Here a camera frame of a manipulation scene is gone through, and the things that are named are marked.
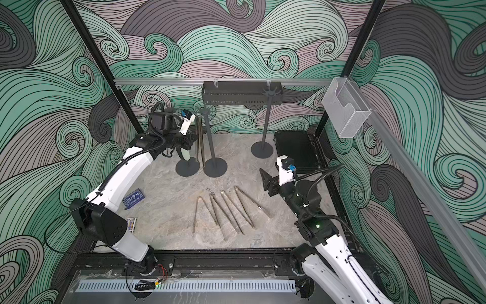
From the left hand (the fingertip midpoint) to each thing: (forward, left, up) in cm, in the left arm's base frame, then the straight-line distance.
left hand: (196, 133), depth 79 cm
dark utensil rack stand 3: (+16, -33, -29) cm, 47 cm away
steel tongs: (-25, -10, -31) cm, 41 cm away
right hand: (-18, -29, +1) cm, 34 cm away
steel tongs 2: (-23, -27, -31) cm, 47 cm away
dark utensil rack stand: (+3, +10, -30) cm, 32 cm away
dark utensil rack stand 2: (+3, -5, -30) cm, 30 cm away
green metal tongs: (-2, +7, -11) cm, 13 cm away
